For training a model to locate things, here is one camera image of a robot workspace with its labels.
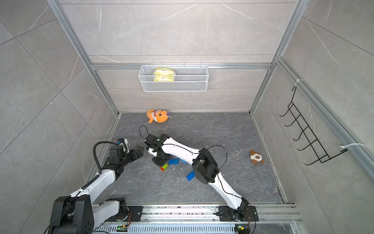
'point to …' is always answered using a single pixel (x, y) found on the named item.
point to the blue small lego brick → (174, 161)
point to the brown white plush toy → (256, 157)
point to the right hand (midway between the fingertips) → (162, 162)
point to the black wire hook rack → (308, 133)
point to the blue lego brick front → (191, 175)
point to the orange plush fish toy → (159, 116)
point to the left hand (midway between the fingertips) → (138, 148)
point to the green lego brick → (165, 166)
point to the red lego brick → (162, 169)
